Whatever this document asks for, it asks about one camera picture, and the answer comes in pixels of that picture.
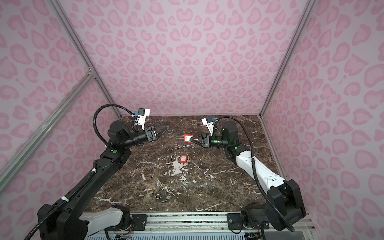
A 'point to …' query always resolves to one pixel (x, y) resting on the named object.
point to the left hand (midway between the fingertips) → (168, 126)
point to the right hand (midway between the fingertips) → (193, 140)
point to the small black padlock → (163, 196)
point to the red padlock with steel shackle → (183, 158)
